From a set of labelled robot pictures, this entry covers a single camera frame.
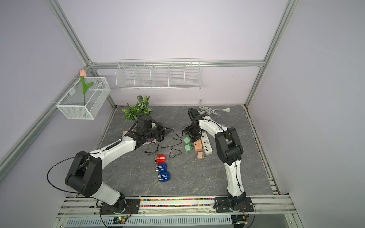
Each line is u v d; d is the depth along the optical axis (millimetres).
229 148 551
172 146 964
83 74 827
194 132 859
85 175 441
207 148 928
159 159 887
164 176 807
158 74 990
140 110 854
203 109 1119
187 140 964
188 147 938
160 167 846
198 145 936
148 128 702
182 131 1042
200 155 904
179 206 752
